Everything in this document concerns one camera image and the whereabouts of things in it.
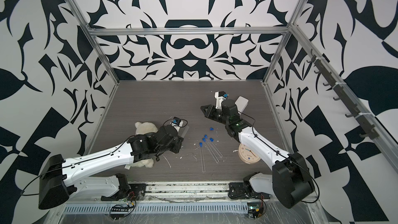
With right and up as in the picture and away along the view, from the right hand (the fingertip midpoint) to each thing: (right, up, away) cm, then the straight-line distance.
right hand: (201, 105), depth 80 cm
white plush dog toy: (-33, -13, +7) cm, 36 cm away
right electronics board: (+25, -47, -9) cm, 54 cm away
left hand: (-10, -14, -3) cm, 18 cm away
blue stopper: (+6, -15, +15) cm, 22 cm away
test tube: (+1, -31, +1) cm, 31 cm away
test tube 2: (+7, -28, +4) cm, 29 cm away
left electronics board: (-38, -49, -8) cm, 62 cm away
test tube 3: (+6, -21, +11) cm, 24 cm away
